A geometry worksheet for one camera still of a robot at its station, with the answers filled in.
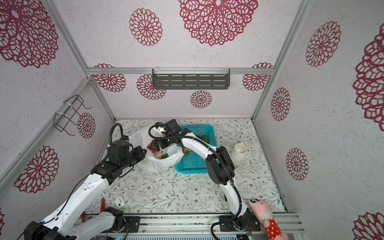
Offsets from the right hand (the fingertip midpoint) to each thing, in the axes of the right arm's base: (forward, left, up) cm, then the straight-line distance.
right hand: (155, 141), depth 88 cm
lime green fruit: (-3, -4, -12) cm, 13 cm away
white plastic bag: (-11, +3, -7) cm, 13 cm away
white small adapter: (-31, +16, -13) cm, 37 cm away
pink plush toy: (-34, -57, -9) cm, 67 cm away
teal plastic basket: (-4, -24, -17) cm, 29 cm away
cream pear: (-3, 0, -11) cm, 11 cm away
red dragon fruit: (-5, +1, +2) cm, 5 cm away
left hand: (-10, +2, +3) cm, 10 cm away
